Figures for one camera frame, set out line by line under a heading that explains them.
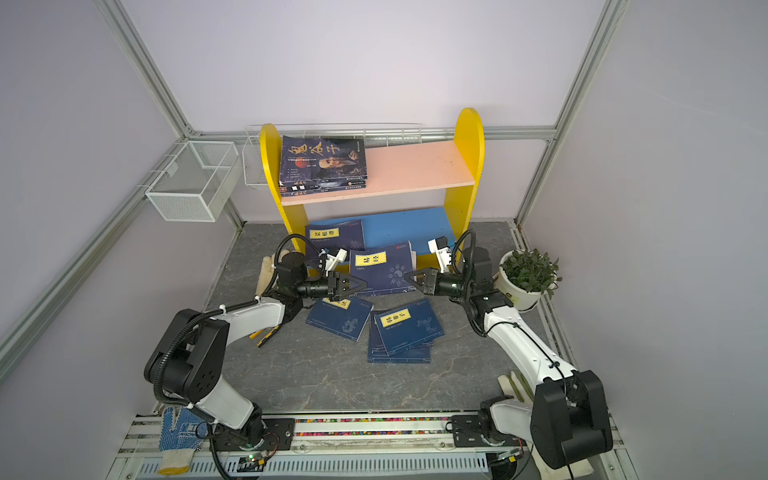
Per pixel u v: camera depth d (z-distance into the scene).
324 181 0.69
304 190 0.71
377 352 0.86
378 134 0.92
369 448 0.73
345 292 0.76
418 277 0.77
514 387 0.80
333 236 0.94
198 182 0.96
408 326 0.89
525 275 0.85
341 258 0.80
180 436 0.74
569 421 0.40
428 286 0.68
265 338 0.89
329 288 0.74
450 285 0.68
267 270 1.06
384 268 0.80
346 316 0.94
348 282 0.79
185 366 0.46
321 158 0.73
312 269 0.73
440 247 0.72
